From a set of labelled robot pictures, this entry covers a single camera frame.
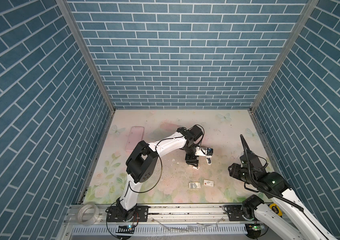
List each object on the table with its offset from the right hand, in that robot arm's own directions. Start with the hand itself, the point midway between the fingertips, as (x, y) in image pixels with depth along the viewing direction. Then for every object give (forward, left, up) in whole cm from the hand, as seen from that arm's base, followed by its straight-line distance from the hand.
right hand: (229, 167), depth 77 cm
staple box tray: (-6, +17, -12) cm, 22 cm away
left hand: (+7, +16, -6) cm, 19 cm away
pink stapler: (+3, +17, -11) cm, 20 cm away
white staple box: (-4, +9, -11) cm, 15 cm away
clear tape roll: (-25, +66, -11) cm, 71 cm away
